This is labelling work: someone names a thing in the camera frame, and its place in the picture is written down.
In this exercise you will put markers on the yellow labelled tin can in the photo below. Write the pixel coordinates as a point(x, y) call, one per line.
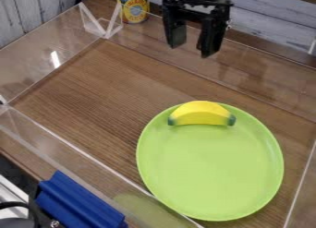
point(134, 10)

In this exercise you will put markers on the clear acrylic corner bracket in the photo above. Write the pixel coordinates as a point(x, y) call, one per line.
point(103, 27)

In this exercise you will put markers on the green plastic plate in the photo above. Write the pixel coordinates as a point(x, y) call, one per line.
point(214, 173)

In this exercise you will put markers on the yellow toy banana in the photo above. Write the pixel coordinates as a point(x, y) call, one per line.
point(201, 113)

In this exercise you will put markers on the blue plastic block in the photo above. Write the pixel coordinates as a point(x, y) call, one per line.
point(75, 206)

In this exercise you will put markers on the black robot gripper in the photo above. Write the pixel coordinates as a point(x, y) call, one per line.
point(210, 12)

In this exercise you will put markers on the clear acrylic front wall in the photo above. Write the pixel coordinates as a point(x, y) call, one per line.
point(43, 154)

